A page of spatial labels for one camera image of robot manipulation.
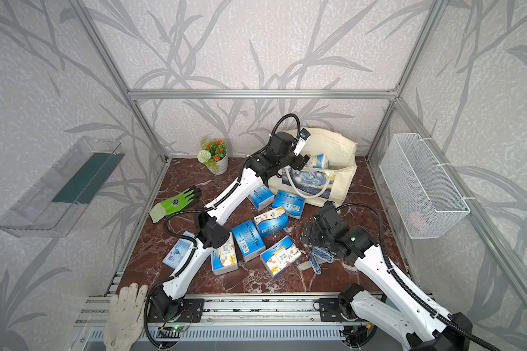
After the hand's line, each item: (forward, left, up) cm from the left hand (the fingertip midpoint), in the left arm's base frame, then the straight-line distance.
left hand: (303, 149), depth 85 cm
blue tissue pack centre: (-29, +21, -21) cm, 42 cm away
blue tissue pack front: (-36, +29, -22) cm, 51 cm away
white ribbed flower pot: (+10, +37, -21) cm, 44 cm away
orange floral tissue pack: (-35, +9, -21) cm, 41 cm away
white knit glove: (-53, +61, -29) cm, 86 cm away
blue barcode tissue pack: (-9, +17, -21) cm, 29 cm away
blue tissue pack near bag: (-13, +3, -21) cm, 25 cm away
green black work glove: (-7, +55, -28) cm, 62 cm away
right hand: (-29, -3, -13) cm, 32 cm away
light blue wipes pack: (-34, +48, -23) cm, 63 cm away
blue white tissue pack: (-22, +12, -20) cm, 32 cm away
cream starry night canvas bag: (-7, -7, -15) cm, 18 cm away
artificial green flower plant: (+14, +42, -15) cm, 46 cm away
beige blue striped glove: (-33, -6, -26) cm, 42 cm away
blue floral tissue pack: (+3, -8, -11) cm, 14 cm away
